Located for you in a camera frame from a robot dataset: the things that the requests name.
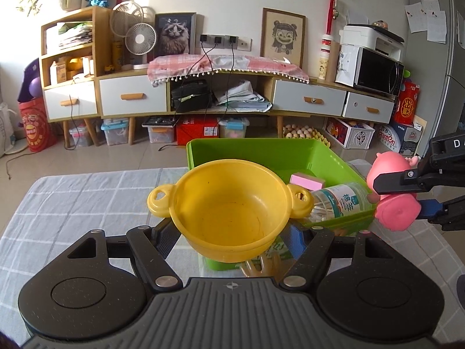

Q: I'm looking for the white toy crate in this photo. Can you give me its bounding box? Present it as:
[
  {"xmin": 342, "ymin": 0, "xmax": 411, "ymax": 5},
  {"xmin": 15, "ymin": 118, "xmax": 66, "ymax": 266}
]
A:
[{"xmin": 324, "ymin": 117, "xmax": 375, "ymax": 150}]

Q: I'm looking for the pink checked cloth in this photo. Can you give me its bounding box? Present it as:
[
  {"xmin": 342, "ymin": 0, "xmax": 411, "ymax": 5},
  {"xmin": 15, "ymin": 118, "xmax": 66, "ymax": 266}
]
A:
[{"xmin": 146, "ymin": 54, "xmax": 310, "ymax": 86}]

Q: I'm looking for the grey checked table cloth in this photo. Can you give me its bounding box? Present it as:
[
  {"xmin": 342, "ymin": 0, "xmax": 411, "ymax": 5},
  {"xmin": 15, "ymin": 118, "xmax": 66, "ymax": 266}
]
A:
[{"xmin": 1, "ymin": 168, "xmax": 464, "ymax": 344}]

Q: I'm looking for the brown hand shaped toy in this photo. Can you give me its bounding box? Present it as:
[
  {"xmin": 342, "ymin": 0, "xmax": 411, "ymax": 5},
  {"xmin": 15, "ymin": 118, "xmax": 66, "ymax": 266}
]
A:
[{"xmin": 240, "ymin": 251, "xmax": 295, "ymax": 282}]

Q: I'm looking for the yellow egg tray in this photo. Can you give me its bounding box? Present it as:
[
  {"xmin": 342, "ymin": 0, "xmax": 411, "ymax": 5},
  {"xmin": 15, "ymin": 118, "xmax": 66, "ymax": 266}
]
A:
[{"xmin": 282, "ymin": 124, "xmax": 331, "ymax": 147}]

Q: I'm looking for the white printer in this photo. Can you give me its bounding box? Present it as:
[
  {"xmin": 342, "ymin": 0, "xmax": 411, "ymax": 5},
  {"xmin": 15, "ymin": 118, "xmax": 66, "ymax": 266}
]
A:
[{"xmin": 339, "ymin": 24, "xmax": 404, "ymax": 61}]

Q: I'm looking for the cotton swab jar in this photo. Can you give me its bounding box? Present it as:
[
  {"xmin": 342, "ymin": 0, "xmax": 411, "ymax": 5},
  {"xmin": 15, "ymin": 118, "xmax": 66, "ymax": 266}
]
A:
[{"xmin": 308, "ymin": 183, "xmax": 373, "ymax": 223}]

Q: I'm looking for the white desk fan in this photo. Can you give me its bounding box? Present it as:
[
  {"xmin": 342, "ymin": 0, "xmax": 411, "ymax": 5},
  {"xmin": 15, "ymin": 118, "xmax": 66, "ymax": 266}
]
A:
[{"xmin": 110, "ymin": 0, "xmax": 158, "ymax": 70}]

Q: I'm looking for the grey refrigerator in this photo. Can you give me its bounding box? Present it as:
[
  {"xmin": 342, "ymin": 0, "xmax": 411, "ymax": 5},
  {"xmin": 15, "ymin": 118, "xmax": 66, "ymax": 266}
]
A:
[{"xmin": 404, "ymin": 0, "xmax": 464, "ymax": 156}]

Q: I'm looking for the red cardboard box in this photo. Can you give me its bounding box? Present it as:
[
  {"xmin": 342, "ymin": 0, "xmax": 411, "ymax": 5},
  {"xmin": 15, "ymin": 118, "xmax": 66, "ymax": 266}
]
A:
[{"xmin": 176, "ymin": 115, "xmax": 218, "ymax": 146}]

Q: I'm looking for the wooden tv cabinet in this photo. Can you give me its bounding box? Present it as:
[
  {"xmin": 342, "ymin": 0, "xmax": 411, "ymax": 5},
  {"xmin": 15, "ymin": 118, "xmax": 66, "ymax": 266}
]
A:
[{"xmin": 40, "ymin": 7, "xmax": 394, "ymax": 124}]

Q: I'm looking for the green plastic cookie box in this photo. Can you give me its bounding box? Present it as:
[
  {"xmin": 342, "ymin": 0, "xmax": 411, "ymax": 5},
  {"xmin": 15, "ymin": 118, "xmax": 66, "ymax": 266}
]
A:
[{"xmin": 185, "ymin": 137, "xmax": 377, "ymax": 271}]

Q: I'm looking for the pink sponge block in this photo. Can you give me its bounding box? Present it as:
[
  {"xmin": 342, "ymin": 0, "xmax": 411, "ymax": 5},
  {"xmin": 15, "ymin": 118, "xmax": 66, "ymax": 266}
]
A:
[{"xmin": 289, "ymin": 172, "xmax": 326, "ymax": 191}]

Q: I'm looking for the pink pig toy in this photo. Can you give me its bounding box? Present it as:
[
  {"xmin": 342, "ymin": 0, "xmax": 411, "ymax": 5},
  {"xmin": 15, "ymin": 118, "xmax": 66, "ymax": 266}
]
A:
[{"xmin": 365, "ymin": 150, "xmax": 423, "ymax": 233}]

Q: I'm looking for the black microwave oven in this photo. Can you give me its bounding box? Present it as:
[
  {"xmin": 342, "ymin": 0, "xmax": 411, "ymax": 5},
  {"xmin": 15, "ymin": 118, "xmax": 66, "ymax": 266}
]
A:
[{"xmin": 335, "ymin": 44, "xmax": 404, "ymax": 97}]

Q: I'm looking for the framed cartoon girl drawing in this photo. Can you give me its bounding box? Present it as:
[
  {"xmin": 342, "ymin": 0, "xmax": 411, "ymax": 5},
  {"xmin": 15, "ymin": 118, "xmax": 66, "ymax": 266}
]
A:
[{"xmin": 260, "ymin": 8, "xmax": 307, "ymax": 67}]

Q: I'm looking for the blue lid storage bin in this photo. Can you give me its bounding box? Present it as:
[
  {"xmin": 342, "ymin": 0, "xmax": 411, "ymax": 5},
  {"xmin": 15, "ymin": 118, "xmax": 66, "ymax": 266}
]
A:
[{"xmin": 101, "ymin": 118, "xmax": 128, "ymax": 146}]

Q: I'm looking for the framed cat picture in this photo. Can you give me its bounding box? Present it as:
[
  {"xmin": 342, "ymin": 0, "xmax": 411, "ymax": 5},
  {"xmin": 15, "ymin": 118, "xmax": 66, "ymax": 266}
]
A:
[{"xmin": 155, "ymin": 12, "xmax": 196, "ymax": 57}]

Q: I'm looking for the black bag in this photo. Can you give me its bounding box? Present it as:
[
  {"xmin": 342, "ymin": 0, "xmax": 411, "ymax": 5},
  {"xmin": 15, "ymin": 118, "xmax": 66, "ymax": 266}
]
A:
[{"xmin": 171, "ymin": 80, "xmax": 214, "ymax": 113}]

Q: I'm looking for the yellow toy pot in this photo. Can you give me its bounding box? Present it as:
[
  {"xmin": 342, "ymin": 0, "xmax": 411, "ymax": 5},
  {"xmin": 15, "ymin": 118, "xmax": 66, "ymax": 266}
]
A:
[{"xmin": 146, "ymin": 159, "xmax": 314, "ymax": 263}]

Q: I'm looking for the red gift bag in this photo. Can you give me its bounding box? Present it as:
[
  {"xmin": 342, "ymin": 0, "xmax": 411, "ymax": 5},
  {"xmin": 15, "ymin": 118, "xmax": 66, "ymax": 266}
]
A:
[{"xmin": 393, "ymin": 80, "xmax": 420, "ymax": 125}]

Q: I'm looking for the clear bin blue lid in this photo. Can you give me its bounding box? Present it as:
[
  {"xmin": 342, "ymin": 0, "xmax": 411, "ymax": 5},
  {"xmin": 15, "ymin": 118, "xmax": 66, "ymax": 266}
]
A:
[{"xmin": 218, "ymin": 117, "xmax": 250, "ymax": 139}]

